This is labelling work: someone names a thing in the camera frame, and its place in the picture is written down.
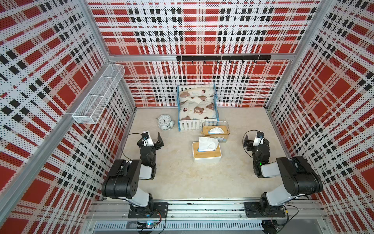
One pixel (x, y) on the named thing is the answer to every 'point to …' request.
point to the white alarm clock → (164, 122)
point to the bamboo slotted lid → (205, 129)
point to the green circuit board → (146, 225)
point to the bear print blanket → (202, 110)
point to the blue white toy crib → (195, 124)
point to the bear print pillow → (197, 94)
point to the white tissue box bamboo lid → (213, 156)
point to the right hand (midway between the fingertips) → (255, 135)
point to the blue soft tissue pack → (215, 130)
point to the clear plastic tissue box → (221, 139)
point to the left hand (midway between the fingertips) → (154, 133)
